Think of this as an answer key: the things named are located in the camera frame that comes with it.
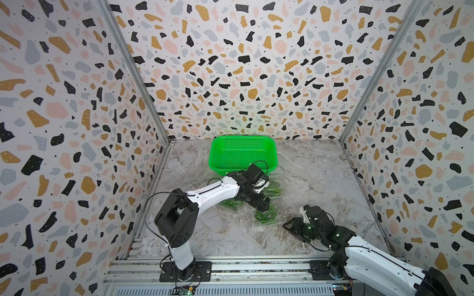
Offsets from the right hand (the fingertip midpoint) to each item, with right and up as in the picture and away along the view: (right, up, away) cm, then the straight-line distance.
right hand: (285, 228), depth 81 cm
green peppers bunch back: (-3, +14, +15) cm, 21 cm away
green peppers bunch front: (-7, +3, +7) cm, 10 cm away
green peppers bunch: (-24, +8, +9) cm, 27 cm away
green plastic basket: (-29, +34, +37) cm, 57 cm away
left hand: (-9, +10, +4) cm, 14 cm away
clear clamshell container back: (-3, +14, +15) cm, 21 cm away
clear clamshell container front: (0, +3, +6) cm, 7 cm away
